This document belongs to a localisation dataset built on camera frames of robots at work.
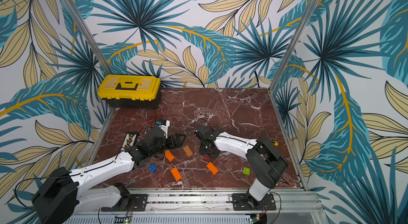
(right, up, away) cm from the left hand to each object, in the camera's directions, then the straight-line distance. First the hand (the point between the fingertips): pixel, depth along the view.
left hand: (179, 139), depth 82 cm
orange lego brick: (+17, -16, +2) cm, 23 cm away
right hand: (+13, -9, +6) cm, 17 cm away
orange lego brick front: (-2, -18, 0) cm, 18 cm away
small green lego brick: (+35, -16, 0) cm, 38 cm away
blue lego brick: (-14, -15, +1) cm, 21 cm away
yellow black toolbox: (-31, +26, +14) cm, 43 cm away
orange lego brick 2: (-6, -10, +4) cm, 12 cm away
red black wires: (-25, +5, +18) cm, 31 cm away
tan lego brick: (+4, -8, +7) cm, 12 cm away
